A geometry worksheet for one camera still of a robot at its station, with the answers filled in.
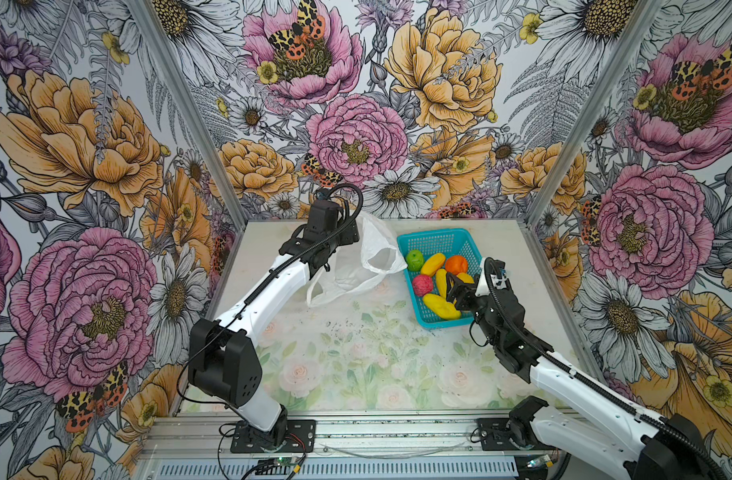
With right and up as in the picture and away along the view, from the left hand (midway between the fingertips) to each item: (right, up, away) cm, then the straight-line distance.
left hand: (343, 232), depth 85 cm
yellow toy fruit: (+29, -23, +9) cm, 38 cm away
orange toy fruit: (+35, -9, +11) cm, 38 cm away
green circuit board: (-12, -54, -14) cm, 57 cm away
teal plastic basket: (+35, -2, +24) cm, 43 cm away
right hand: (+31, -13, -5) cm, 34 cm away
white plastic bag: (+4, -9, 0) cm, 10 cm away
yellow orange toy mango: (+29, -10, +19) cm, 36 cm away
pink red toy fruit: (+24, -16, +12) cm, 31 cm away
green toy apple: (+22, -8, +18) cm, 29 cm away
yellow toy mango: (+33, -14, +24) cm, 43 cm away
